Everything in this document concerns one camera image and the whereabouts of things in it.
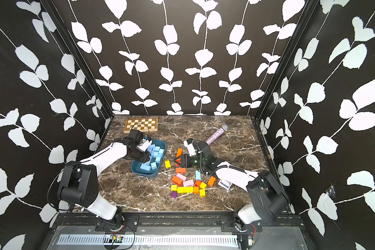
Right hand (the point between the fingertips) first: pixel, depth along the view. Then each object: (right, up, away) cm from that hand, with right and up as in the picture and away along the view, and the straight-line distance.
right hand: (176, 158), depth 81 cm
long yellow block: (+5, -18, +4) cm, 19 cm away
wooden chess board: (-22, +20, +33) cm, 45 cm away
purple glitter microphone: (+25, +11, +24) cm, 36 cm away
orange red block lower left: (0, -14, +5) cm, 15 cm away
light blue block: (-14, 0, +15) cm, 21 cm away
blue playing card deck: (+27, -15, +5) cm, 31 cm away
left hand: (-18, 0, +11) cm, 21 cm away
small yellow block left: (-7, -6, +13) cm, 16 cm away
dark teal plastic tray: (-26, -7, +12) cm, 29 cm away
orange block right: (+20, -14, +7) cm, 26 cm away
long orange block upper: (0, 0, +20) cm, 20 cm away
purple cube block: (-1, -20, +2) cm, 20 cm away
